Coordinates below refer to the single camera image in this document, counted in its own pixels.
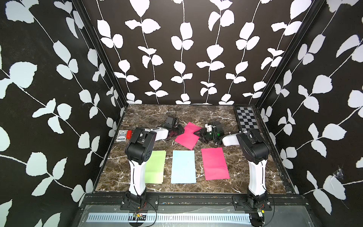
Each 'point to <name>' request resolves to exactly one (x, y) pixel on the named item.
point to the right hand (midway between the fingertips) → (193, 133)
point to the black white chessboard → (247, 118)
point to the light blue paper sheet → (183, 168)
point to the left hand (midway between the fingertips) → (184, 127)
